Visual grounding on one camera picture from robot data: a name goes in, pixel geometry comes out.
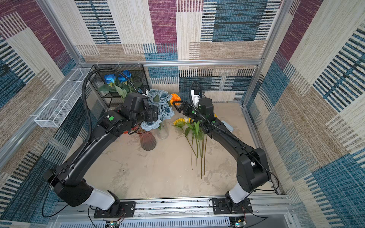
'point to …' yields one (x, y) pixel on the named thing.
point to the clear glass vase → (162, 132)
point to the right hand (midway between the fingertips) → (178, 106)
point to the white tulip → (186, 119)
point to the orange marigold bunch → (175, 98)
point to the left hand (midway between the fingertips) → (151, 109)
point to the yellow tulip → (196, 126)
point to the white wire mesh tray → (54, 112)
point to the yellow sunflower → (201, 139)
